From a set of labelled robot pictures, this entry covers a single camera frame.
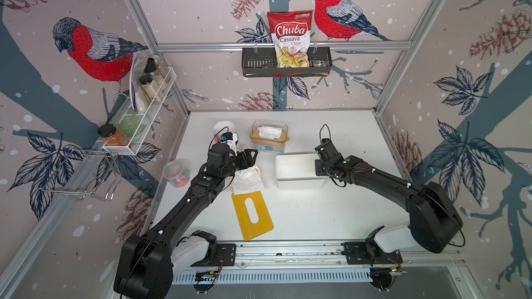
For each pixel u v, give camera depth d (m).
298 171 0.95
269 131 0.98
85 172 0.56
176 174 0.87
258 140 1.03
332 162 0.67
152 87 0.76
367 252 0.67
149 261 0.39
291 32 0.80
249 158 0.73
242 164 0.72
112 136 0.59
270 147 1.00
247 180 0.85
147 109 0.72
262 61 0.95
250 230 0.80
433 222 0.43
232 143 0.74
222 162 0.62
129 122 0.70
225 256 0.73
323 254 0.75
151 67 0.79
